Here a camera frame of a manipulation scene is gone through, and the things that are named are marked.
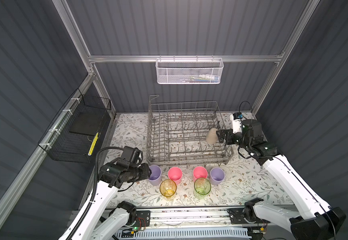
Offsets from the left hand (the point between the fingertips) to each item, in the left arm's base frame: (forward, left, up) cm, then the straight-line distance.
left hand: (148, 172), depth 72 cm
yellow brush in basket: (+12, +25, +11) cm, 30 cm away
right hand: (+15, -40, +11) cm, 44 cm away
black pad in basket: (+22, +30, +14) cm, 40 cm away
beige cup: (+22, -36, -2) cm, 42 cm away
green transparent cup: (-5, -27, -12) cm, 30 cm away
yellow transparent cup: (-4, -9, -13) cm, 16 cm away
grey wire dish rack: (+36, -16, -15) cm, 42 cm away
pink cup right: (+4, -27, -12) cm, 30 cm away
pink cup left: (+5, -14, -15) cm, 21 cm away
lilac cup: (+2, -38, -14) cm, 40 cm away
